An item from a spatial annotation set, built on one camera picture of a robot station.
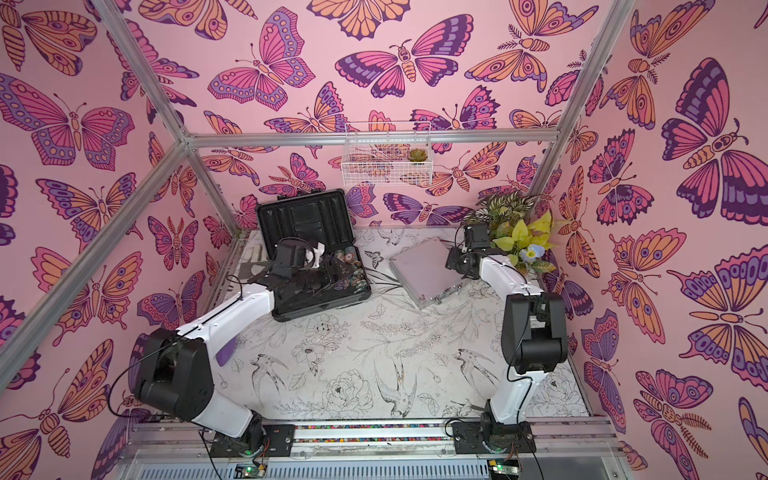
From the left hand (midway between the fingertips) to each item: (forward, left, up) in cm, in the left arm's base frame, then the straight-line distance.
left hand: (351, 273), depth 86 cm
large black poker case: (+30, +14, -5) cm, 34 cm away
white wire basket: (+35, -10, +16) cm, 40 cm away
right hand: (+10, -34, -6) cm, 36 cm away
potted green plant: (+10, -47, +7) cm, 49 cm away
